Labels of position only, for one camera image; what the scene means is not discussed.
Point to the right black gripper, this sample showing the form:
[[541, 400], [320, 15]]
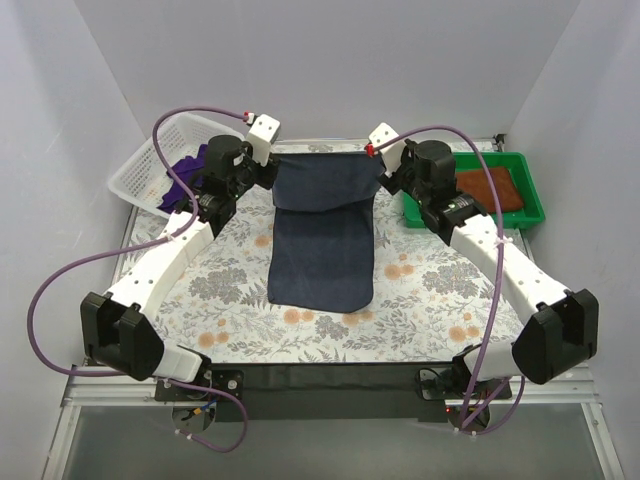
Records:
[[392, 179]]

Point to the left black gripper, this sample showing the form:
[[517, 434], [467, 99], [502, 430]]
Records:
[[267, 173]]

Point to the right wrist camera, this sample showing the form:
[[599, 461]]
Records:
[[384, 141]]

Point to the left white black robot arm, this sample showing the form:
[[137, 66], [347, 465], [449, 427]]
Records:
[[117, 325]]

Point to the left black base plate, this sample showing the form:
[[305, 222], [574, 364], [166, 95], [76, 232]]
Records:
[[229, 381]]

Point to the white plastic basket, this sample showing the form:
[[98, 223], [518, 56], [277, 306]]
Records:
[[142, 180]]

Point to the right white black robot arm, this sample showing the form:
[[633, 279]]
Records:
[[560, 326]]

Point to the aluminium frame rail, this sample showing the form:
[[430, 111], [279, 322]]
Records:
[[576, 386]]

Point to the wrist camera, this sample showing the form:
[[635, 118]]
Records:
[[384, 141], [262, 134]]

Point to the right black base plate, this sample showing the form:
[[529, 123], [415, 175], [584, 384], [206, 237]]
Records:
[[439, 382]]

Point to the grey cloth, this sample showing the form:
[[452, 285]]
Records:
[[323, 234]]

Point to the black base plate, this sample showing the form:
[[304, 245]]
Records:
[[439, 382], [229, 381]]

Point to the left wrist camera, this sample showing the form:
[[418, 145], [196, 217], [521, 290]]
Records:
[[262, 134]]

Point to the green plastic tray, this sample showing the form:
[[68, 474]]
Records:
[[519, 200]]

